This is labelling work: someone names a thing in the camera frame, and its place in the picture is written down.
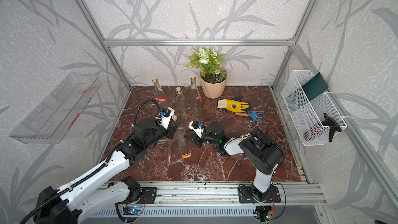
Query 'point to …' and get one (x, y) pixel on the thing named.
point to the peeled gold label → (186, 155)
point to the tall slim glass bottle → (196, 103)
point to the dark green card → (315, 86)
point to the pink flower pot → (212, 90)
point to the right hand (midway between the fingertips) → (186, 133)
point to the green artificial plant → (209, 60)
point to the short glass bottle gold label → (181, 104)
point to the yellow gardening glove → (232, 105)
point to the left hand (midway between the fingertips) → (179, 120)
